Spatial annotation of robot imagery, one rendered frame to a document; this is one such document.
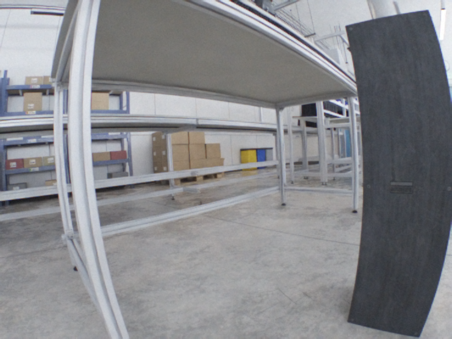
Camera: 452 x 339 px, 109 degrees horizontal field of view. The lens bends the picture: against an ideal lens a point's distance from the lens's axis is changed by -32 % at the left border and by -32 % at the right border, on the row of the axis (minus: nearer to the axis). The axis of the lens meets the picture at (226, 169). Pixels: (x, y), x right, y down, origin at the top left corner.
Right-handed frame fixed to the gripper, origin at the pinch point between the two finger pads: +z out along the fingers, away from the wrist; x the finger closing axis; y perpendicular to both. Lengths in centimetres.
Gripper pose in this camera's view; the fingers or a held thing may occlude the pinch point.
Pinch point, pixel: (272, 24)
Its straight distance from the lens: 98.1
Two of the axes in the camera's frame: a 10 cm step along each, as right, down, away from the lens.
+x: -7.2, 0.9, -6.9
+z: 0.6, 10.0, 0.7
